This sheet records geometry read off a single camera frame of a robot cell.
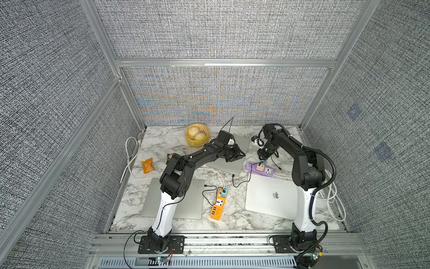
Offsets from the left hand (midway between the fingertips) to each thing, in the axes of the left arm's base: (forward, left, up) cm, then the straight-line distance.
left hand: (249, 154), depth 91 cm
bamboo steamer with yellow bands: (+18, +34, -8) cm, 39 cm away
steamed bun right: (+19, +28, -5) cm, 34 cm away
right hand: (+7, -12, -6) cm, 15 cm away
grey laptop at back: (-2, +7, -10) cm, 12 cm away
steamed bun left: (+24, +32, -6) cm, 40 cm away
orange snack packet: (+2, +58, -11) cm, 59 cm away
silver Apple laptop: (-20, -13, -11) cm, 26 cm away
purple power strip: (-6, -11, -9) cm, 16 cm away
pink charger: (-6, -6, -5) cm, 10 cm away
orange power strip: (-24, +18, -8) cm, 31 cm away
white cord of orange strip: (+5, +70, -10) cm, 71 cm away
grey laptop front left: (-24, +32, -9) cm, 41 cm away
